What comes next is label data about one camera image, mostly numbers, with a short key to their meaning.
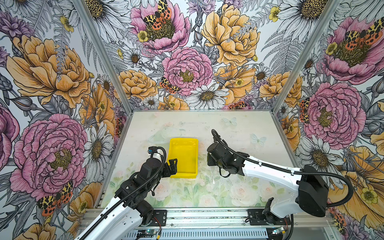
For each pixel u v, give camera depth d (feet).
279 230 2.34
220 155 2.03
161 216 2.45
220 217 2.50
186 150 3.22
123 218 1.93
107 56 2.95
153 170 1.74
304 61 3.02
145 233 2.34
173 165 2.20
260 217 2.46
